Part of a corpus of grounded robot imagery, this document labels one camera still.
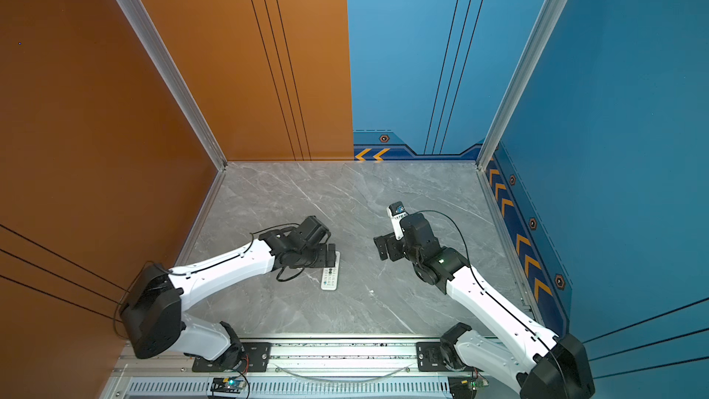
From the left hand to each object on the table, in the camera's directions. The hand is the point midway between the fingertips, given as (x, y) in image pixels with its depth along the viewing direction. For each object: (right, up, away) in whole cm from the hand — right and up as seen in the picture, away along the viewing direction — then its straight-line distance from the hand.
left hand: (327, 255), depth 84 cm
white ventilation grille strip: (-1, -30, -15) cm, 34 cm away
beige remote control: (+1, -7, +2) cm, 7 cm away
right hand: (+18, +8, -5) cm, 20 cm away
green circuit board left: (-24, -30, -14) cm, 41 cm away
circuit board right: (+38, -31, -14) cm, 50 cm away
